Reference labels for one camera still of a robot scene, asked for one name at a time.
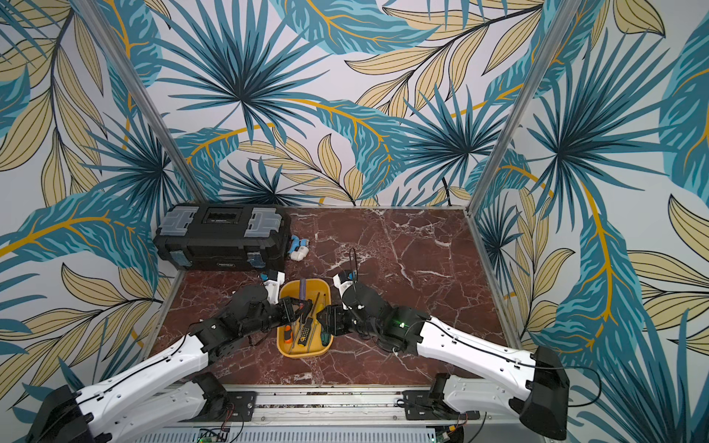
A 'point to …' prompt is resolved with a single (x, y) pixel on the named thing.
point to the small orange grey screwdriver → (287, 334)
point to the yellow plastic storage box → (313, 346)
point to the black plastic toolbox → (226, 237)
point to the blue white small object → (299, 248)
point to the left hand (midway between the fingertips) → (307, 308)
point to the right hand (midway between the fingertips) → (322, 316)
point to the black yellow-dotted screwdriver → (306, 329)
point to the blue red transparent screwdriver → (302, 289)
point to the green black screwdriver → (325, 338)
